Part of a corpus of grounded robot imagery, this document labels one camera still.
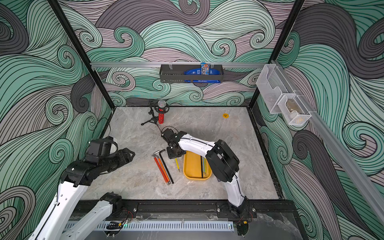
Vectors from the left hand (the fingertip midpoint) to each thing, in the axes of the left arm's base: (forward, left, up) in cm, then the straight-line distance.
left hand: (130, 154), depth 71 cm
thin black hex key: (-5, -19, -21) cm, 29 cm away
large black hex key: (0, -36, -20) cm, 42 cm away
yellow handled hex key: (+5, -21, -18) cm, 28 cm away
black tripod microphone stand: (+33, -6, -1) cm, 33 cm away
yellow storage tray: (+2, -33, -20) cm, 39 cm away
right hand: (+9, -20, -18) cm, 28 cm away
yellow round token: (+44, -57, -20) cm, 75 cm away
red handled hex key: (+10, -6, -20) cm, 23 cm away
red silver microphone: (+32, -11, +2) cm, 34 cm away
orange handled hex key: (+1, -13, -21) cm, 25 cm away
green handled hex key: (+3, -39, -20) cm, 44 cm away
